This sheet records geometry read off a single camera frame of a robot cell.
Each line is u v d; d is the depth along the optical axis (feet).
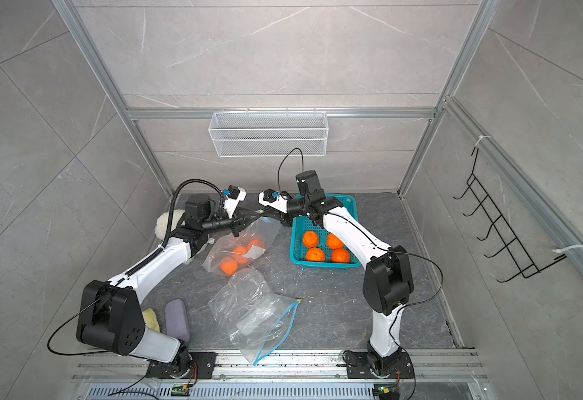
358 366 2.39
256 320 2.56
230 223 2.35
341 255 2.96
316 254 2.96
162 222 2.77
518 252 2.01
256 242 2.98
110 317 1.41
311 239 3.22
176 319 2.61
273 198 2.18
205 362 2.40
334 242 3.12
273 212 2.36
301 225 2.43
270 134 3.30
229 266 2.89
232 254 2.57
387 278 1.59
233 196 2.25
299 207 2.30
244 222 2.45
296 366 2.45
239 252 2.56
